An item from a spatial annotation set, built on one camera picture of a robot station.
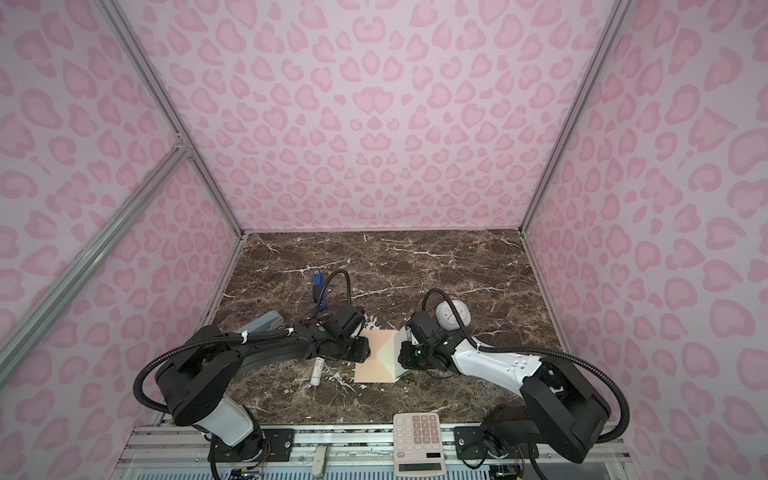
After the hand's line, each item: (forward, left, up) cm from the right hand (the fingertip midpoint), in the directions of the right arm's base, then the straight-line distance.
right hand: (400, 359), depth 83 cm
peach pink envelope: (-1, +6, -4) cm, 7 cm away
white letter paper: (+7, 0, -1) cm, 7 cm away
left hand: (+3, +9, -2) cm, 10 cm away
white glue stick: (-3, +23, -2) cm, 23 cm away
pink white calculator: (-20, -5, -2) cm, 21 cm away
